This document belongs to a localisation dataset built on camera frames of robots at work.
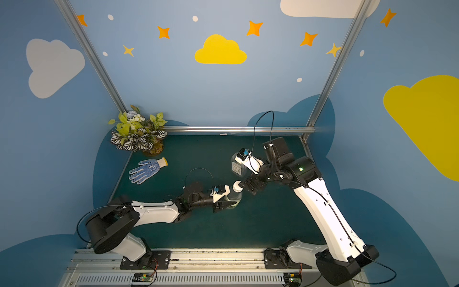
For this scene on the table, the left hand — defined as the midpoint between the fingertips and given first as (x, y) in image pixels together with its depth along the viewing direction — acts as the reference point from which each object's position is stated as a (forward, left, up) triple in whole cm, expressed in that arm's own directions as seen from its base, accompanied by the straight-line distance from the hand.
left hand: (235, 193), depth 79 cm
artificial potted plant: (+29, +54, +7) cm, 62 cm away
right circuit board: (-30, -25, -17) cm, 42 cm away
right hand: (+2, -6, +15) cm, 16 cm away
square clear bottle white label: (+18, -2, -8) cm, 20 cm away
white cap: (-3, 0, +12) cm, 12 cm away
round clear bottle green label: (-4, 0, +5) cm, 6 cm away
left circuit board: (-31, +37, -16) cm, 51 cm away
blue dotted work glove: (+21, +52, -15) cm, 58 cm away
